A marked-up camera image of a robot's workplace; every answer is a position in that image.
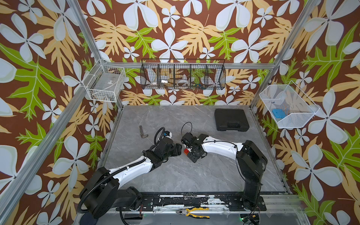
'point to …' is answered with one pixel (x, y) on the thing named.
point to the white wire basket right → (288, 107)
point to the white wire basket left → (104, 82)
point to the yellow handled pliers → (186, 212)
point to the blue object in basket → (279, 113)
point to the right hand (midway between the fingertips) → (193, 155)
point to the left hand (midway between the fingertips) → (178, 145)
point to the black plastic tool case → (231, 119)
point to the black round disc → (87, 219)
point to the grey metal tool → (142, 135)
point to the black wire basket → (183, 74)
